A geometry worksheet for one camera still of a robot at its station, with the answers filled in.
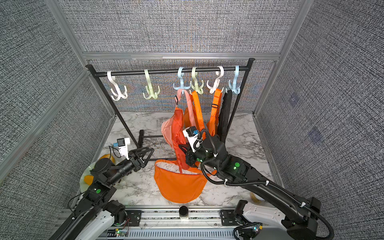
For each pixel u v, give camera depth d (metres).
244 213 0.61
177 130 0.59
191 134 0.52
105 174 0.51
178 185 0.83
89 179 0.80
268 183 0.42
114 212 0.62
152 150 0.64
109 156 0.86
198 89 0.66
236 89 0.67
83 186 0.79
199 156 0.55
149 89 0.63
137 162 0.59
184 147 0.59
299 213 0.39
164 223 0.73
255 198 0.75
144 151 0.67
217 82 0.65
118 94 0.64
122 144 0.60
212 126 0.76
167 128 0.81
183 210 0.68
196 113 0.72
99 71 0.57
